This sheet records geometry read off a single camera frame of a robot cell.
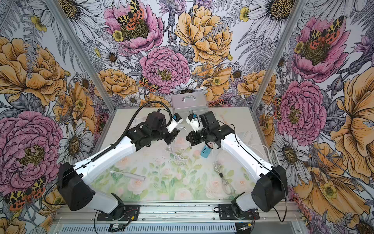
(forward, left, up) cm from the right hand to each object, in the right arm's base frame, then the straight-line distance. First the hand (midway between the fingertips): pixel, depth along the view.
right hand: (188, 141), depth 77 cm
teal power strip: (+4, -10, -19) cm, 22 cm away
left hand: (+4, +6, +1) cm, 8 cm away
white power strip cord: (+2, -53, -21) cm, 57 cm away
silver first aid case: (+37, -4, -7) cm, 38 cm away
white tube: (-9, +34, -20) cm, 41 cm away
